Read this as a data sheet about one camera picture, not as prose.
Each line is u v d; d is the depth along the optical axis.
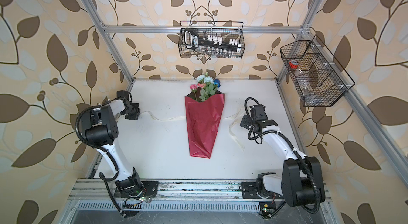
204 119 0.96
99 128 0.55
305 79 0.79
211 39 0.83
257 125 0.63
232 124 0.96
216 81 1.12
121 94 0.83
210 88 1.09
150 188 0.74
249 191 0.73
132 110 0.87
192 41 0.87
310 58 0.82
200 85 1.15
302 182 0.41
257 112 0.68
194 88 1.11
